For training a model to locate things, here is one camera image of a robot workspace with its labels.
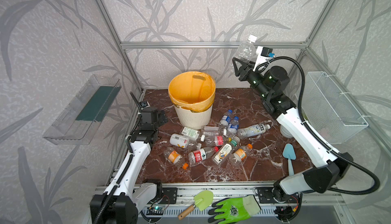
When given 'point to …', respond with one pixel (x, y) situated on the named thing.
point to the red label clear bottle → (198, 155)
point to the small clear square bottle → (213, 131)
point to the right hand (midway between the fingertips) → (237, 55)
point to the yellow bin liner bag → (193, 90)
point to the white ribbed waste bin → (194, 120)
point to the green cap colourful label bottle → (225, 150)
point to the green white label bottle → (192, 134)
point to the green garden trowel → (202, 199)
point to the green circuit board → (152, 211)
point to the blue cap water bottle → (226, 119)
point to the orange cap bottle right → (239, 155)
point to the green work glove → (233, 211)
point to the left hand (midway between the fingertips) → (157, 110)
